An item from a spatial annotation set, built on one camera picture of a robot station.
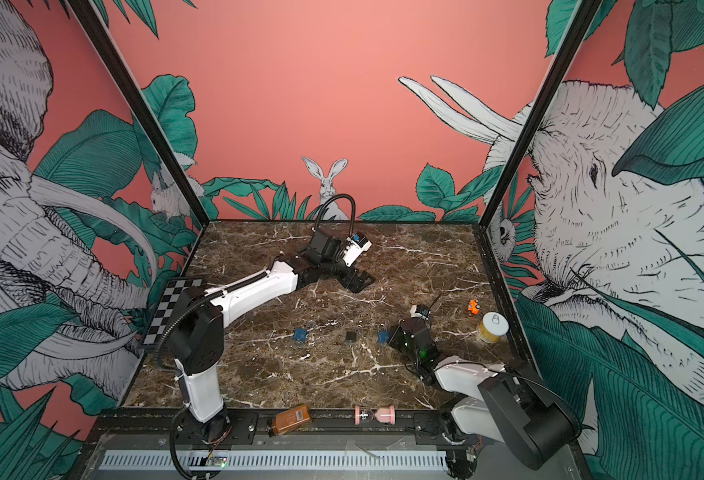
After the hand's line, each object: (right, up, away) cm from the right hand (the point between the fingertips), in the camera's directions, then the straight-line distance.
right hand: (386, 325), depth 89 cm
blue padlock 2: (-27, -3, +1) cm, 27 cm away
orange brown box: (-25, -19, -16) cm, 36 cm away
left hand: (-6, +19, -5) cm, 20 cm away
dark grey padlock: (-11, -3, +1) cm, 11 cm away
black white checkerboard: (-69, +11, +7) cm, 71 cm away
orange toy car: (+29, +4, +6) cm, 30 cm away
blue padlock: (-1, -3, 0) cm, 3 cm away
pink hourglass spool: (-2, -19, -15) cm, 24 cm away
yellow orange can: (+32, 0, -1) cm, 32 cm away
